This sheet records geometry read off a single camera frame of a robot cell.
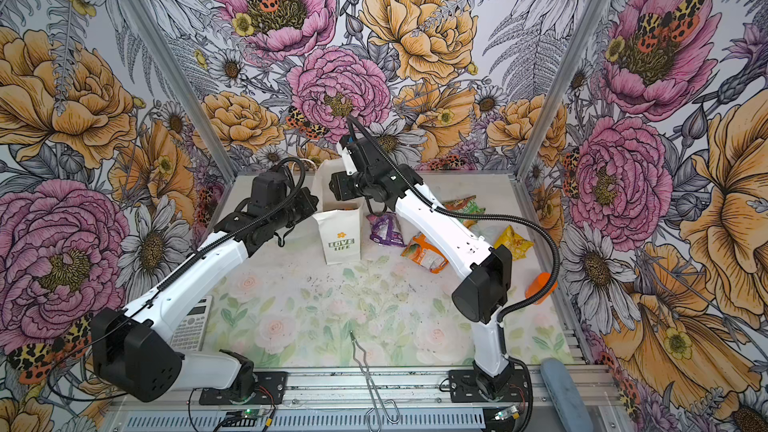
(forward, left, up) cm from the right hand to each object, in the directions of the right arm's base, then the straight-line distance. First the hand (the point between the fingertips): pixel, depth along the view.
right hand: (341, 192), depth 78 cm
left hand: (-1, +6, -5) cm, 8 cm away
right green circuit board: (-44, -39, -30) cm, 66 cm away
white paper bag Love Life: (-5, 0, -6) cm, 8 cm away
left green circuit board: (-43, +21, -28) cm, 56 cm away
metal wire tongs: (-43, -11, -29) cm, 53 cm away
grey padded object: (-42, -52, -26) cm, 72 cm away
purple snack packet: (+5, -11, -24) cm, 27 cm away
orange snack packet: (-2, -22, -26) cm, 34 cm away
